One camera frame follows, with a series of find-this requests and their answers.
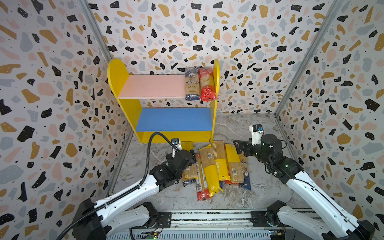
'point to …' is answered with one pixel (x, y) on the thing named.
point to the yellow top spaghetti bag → (190, 172)
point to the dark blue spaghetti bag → (189, 181)
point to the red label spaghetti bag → (202, 194)
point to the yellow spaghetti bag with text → (218, 147)
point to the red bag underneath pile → (229, 182)
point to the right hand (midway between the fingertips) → (240, 137)
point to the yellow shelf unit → (156, 104)
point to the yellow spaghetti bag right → (236, 171)
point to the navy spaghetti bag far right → (246, 183)
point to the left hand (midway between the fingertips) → (187, 150)
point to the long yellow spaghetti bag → (210, 175)
